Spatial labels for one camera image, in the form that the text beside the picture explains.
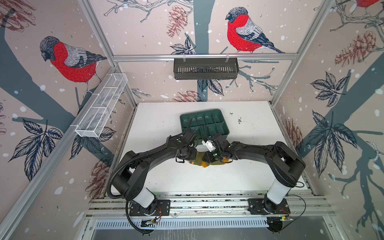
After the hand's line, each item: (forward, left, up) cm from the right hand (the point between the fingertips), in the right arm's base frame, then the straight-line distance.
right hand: (202, 160), depth 88 cm
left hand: (0, +5, +4) cm, 6 cm away
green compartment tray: (+26, -1, +3) cm, 26 cm away
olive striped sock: (+2, +2, +2) cm, 3 cm away
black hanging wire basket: (+56, -1, +28) cm, 63 cm away
